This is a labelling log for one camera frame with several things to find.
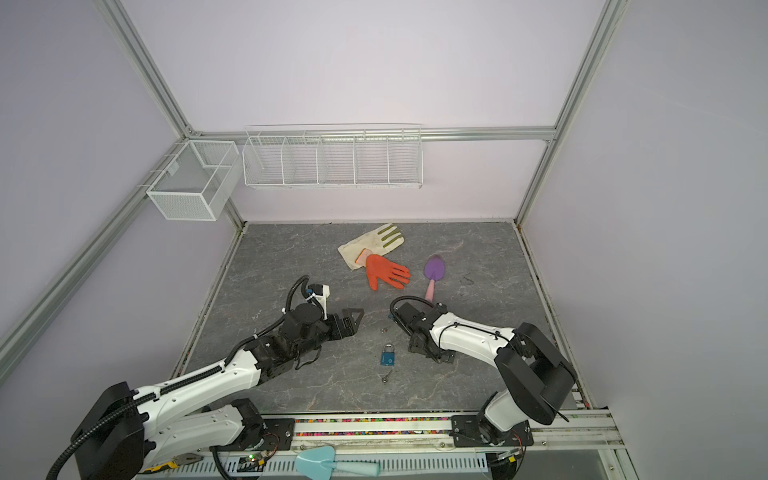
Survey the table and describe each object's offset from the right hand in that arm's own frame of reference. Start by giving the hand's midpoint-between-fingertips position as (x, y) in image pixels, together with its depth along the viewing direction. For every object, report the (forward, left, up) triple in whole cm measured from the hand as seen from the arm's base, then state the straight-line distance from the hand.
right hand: (430, 350), depth 87 cm
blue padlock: (-2, +12, -1) cm, 13 cm away
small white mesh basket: (+46, +76, +27) cm, 93 cm away
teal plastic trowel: (-27, +28, 0) cm, 39 cm away
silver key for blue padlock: (-8, +13, 0) cm, 15 cm away
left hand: (+4, +22, +13) cm, 25 cm away
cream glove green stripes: (+43, +17, 0) cm, 46 cm away
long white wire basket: (+55, +29, +31) cm, 69 cm away
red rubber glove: (+30, +17, 0) cm, 34 cm away
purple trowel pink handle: (+31, -4, -1) cm, 31 cm away
